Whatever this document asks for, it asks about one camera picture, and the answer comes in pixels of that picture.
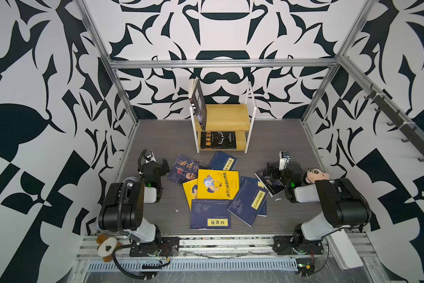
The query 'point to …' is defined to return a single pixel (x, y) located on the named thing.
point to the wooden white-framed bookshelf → (228, 117)
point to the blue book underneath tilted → (259, 183)
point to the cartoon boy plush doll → (312, 174)
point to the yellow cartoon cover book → (217, 184)
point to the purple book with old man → (183, 170)
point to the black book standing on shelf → (198, 101)
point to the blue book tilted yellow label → (248, 201)
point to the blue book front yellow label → (210, 214)
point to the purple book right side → (271, 178)
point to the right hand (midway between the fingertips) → (277, 160)
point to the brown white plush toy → (106, 246)
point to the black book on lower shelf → (218, 140)
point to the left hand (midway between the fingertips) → (152, 159)
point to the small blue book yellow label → (222, 161)
